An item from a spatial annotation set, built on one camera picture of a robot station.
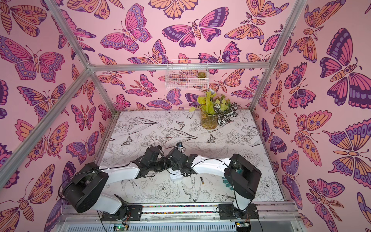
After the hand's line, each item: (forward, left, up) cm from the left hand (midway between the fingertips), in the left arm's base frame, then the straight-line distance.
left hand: (174, 163), depth 88 cm
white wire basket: (+48, -7, +31) cm, 58 cm away
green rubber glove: (-11, -31, -3) cm, 34 cm away
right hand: (0, -1, +2) cm, 2 cm away
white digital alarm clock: (-9, 0, +2) cm, 9 cm away
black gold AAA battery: (-10, -17, -2) cm, 20 cm away
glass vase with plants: (+24, -24, +22) cm, 41 cm away
